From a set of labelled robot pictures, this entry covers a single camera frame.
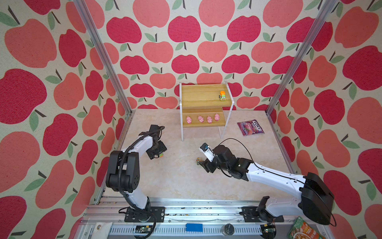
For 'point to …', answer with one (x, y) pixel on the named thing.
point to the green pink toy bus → (198, 159)
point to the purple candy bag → (250, 127)
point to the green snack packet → (303, 229)
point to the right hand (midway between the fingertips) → (206, 156)
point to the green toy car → (161, 155)
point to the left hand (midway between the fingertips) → (163, 152)
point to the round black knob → (228, 229)
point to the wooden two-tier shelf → (205, 106)
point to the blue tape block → (193, 227)
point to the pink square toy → (201, 119)
